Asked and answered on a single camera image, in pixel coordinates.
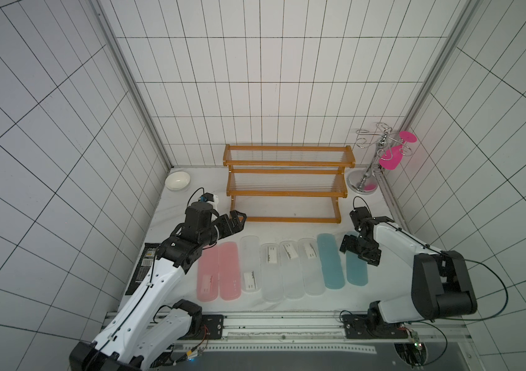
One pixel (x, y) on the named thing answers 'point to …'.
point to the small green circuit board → (416, 340)
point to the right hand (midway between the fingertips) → (346, 252)
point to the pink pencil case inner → (228, 271)
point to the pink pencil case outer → (208, 284)
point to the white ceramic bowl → (178, 181)
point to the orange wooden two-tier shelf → (288, 171)
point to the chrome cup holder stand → (383, 147)
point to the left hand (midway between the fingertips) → (234, 225)
